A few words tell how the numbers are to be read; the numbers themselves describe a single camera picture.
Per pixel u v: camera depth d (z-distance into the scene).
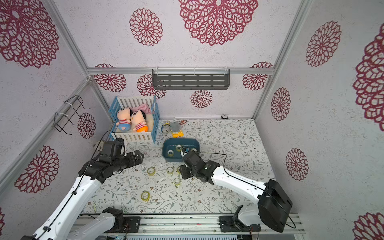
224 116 1.24
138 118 1.03
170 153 1.00
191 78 0.95
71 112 0.81
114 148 0.57
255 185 0.44
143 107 1.10
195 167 0.59
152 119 1.06
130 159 0.67
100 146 1.03
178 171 0.92
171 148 1.03
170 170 0.92
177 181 0.88
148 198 0.81
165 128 1.09
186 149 0.72
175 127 1.09
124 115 1.06
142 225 0.75
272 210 0.39
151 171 0.92
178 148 1.03
